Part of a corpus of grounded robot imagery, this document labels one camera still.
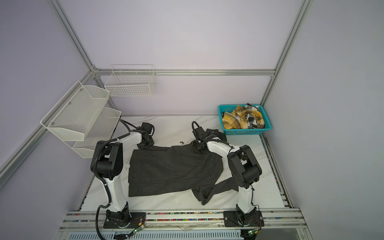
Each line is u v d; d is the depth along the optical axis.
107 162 0.53
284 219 0.75
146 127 0.84
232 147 0.55
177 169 0.91
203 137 0.76
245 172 0.50
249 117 1.07
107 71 0.93
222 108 1.15
